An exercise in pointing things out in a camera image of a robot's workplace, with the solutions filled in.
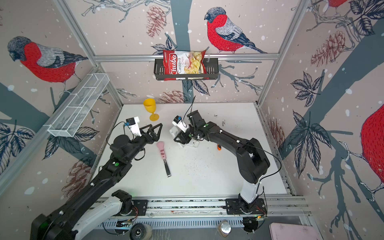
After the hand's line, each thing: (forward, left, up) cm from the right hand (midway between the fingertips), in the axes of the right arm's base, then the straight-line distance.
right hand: (175, 139), depth 85 cm
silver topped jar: (-39, -26, -3) cm, 47 cm away
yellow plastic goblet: (+25, +21, +2) cm, 33 cm away
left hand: (-3, +7, +17) cm, 19 cm away
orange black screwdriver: (+3, -26, -13) cm, 30 cm away
